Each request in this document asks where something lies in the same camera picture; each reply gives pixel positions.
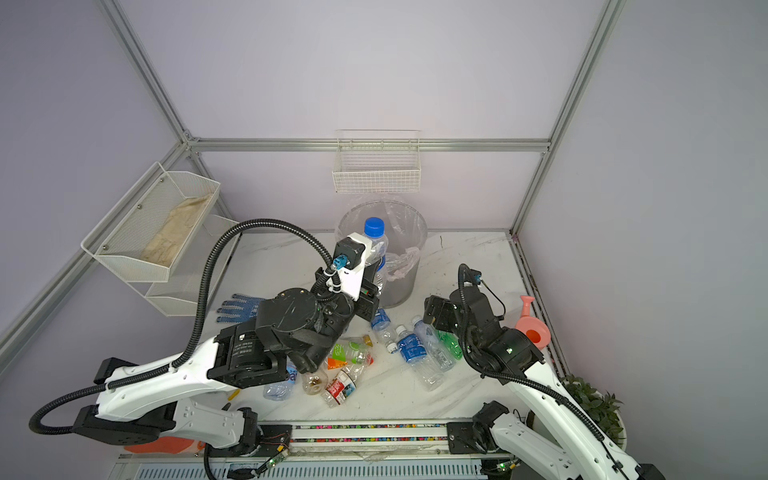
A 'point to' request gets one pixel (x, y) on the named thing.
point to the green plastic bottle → (452, 343)
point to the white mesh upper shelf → (146, 235)
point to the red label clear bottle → (340, 387)
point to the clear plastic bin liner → (405, 226)
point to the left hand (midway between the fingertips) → (371, 255)
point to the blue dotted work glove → (242, 309)
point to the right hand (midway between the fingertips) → (437, 303)
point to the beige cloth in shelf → (162, 246)
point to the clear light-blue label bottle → (434, 345)
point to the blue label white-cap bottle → (413, 352)
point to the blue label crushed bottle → (280, 391)
